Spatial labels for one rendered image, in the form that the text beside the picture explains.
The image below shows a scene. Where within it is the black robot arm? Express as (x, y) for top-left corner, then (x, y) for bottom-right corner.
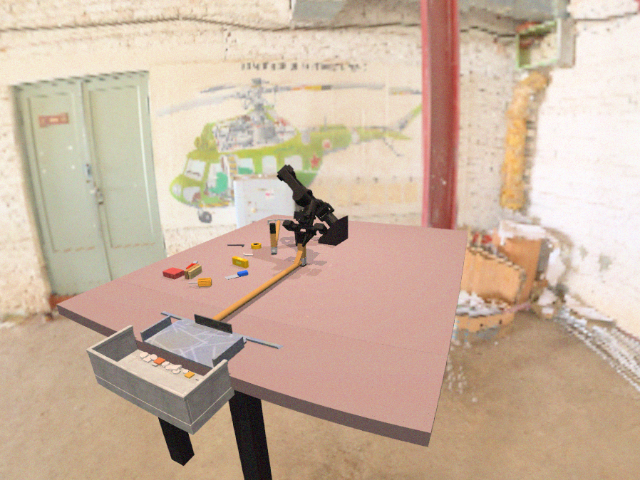
(277, 165), (338, 226)

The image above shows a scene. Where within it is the yellow rectangular block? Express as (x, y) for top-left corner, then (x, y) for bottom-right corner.
(232, 256), (249, 268)

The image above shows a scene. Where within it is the tan scrub brush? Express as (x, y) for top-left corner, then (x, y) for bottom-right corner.
(184, 264), (202, 280)

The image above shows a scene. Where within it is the yellow screwdriver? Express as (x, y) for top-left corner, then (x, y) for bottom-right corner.
(188, 278), (212, 287)

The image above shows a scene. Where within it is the red rectangular block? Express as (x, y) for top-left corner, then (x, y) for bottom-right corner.
(162, 267), (185, 279)

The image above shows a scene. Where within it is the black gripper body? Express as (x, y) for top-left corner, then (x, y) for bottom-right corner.
(282, 209), (328, 235)

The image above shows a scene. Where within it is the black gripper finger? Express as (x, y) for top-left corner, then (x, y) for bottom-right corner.
(291, 227), (300, 246)
(302, 228), (316, 247)

